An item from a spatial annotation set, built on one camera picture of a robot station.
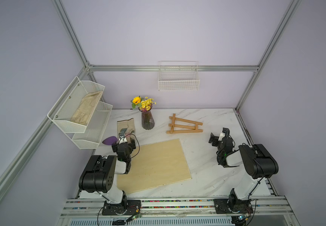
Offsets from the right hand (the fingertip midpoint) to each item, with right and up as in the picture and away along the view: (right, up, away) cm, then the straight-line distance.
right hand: (218, 136), depth 98 cm
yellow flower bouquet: (-51, +22, -9) cm, 56 cm away
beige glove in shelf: (-84, +21, -16) cm, 88 cm away
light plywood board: (-45, -18, -10) cm, 49 cm away
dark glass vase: (-51, +11, +1) cm, 52 cm away
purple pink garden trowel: (-78, -4, +3) cm, 78 cm away
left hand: (-67, -3, -4) cm, 67 cm away
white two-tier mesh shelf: (-91, 0, -8) cm, 91 cm away
